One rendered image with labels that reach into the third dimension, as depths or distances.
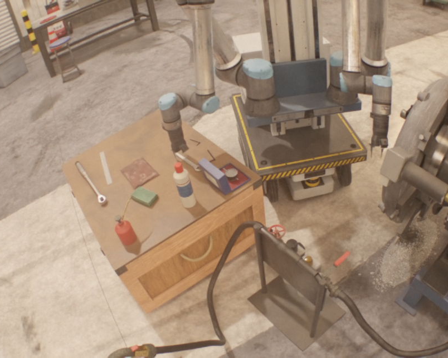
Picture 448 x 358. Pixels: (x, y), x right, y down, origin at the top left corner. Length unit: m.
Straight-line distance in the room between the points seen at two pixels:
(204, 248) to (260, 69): 0.90
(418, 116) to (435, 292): 0.79
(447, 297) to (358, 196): 0.98
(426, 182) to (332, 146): 0.97
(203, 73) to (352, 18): 0.72
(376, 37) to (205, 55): 0.83
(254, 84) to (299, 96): 0.34
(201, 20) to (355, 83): 0.72
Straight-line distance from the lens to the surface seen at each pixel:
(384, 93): 1.49
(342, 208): 2.18
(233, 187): 1.65
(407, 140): 1.38
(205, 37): 1.52
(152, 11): 5.95
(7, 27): 8.91
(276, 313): 1.77
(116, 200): 1.79
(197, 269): 1.82
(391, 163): 1.30
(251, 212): 1.81
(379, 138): 1.53
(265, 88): 1.77
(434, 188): 1.26
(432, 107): 1.42
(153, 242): 1.53
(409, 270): 1.98
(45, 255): 2.50
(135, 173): 1.88
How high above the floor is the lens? 1.61
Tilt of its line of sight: 43 degrees down
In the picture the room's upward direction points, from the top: 10 degrees counter-clockwise
